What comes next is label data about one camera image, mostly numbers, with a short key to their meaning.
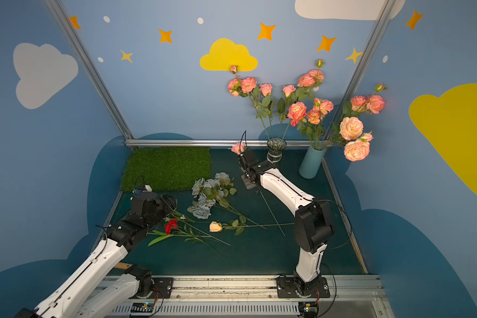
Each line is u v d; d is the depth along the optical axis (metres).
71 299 0.41
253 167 0.65
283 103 0.90
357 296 0.75
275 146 1.01
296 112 0.76
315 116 0.82
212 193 0.91
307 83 0.82
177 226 0.86
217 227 0.88
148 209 0.59
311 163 1.03
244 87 0.84
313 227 0.48
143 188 0.71
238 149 0.89
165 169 1.11
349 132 0.64
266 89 0.88
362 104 0.77
